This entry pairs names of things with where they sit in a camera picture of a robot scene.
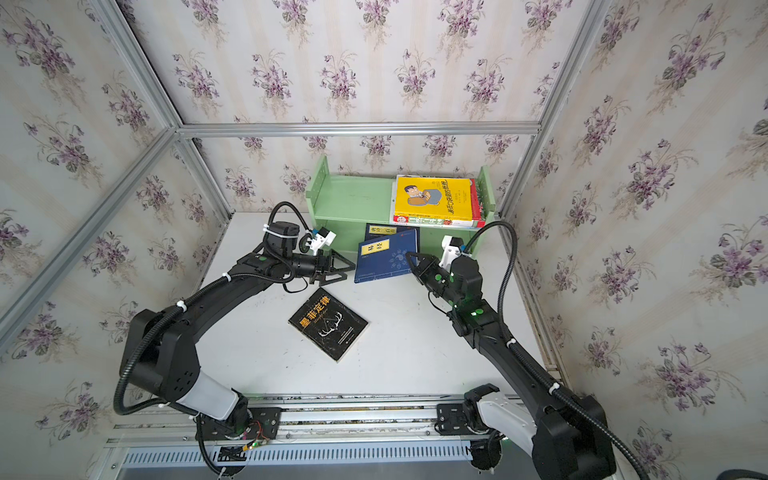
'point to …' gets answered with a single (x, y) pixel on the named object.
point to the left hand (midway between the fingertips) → (351, 272)
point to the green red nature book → (476, 220)
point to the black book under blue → (330, 323)
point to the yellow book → (432, 200)
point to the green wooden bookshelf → (345, 204)
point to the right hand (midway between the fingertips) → (415, 253)
